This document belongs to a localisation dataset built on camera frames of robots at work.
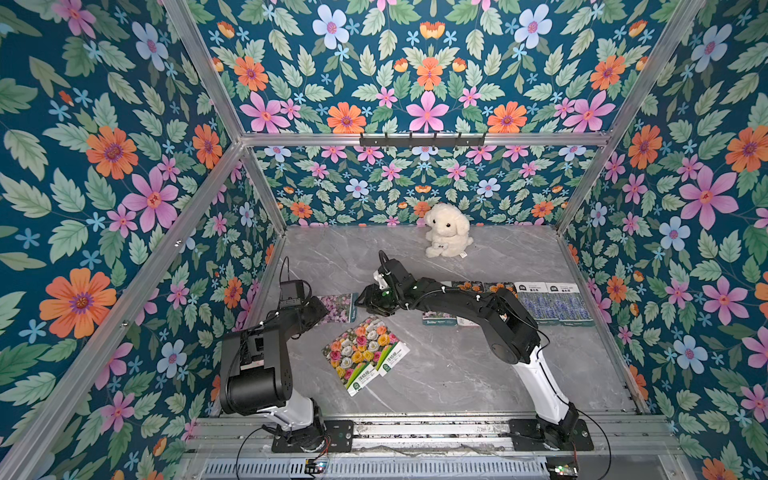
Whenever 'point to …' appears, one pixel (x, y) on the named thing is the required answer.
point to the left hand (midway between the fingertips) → (325, 307)
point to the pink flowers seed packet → (342, 308)
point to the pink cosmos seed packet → (440, 319)
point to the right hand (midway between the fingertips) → (365, 295)
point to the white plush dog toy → (447, 232)
